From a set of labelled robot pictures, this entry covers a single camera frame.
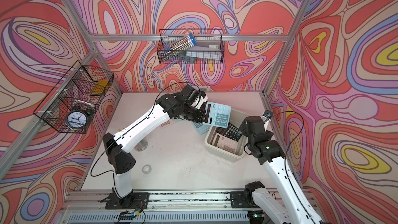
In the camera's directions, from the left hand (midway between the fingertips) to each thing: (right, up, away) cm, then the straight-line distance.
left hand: (208, 119), depth 74 cm
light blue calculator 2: (-4, -8, +25) cm, 26 cm away
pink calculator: (+11, -15, +15) cm, 24 cm away
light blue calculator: (+5, +2, +3) cm, 6 cm away
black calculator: (+16, -10, +22) cm, 29 cm away
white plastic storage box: (+4, -16, +2) cm, 17 cm away
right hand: (+22, -5, 0) cm, 23 cm away
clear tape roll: (-33, -28, +9) cm, 45 cm away
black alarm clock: (-58, +1, -6) cm, 59 cm away
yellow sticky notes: (-56, +16, +4) cm, 58 cm away
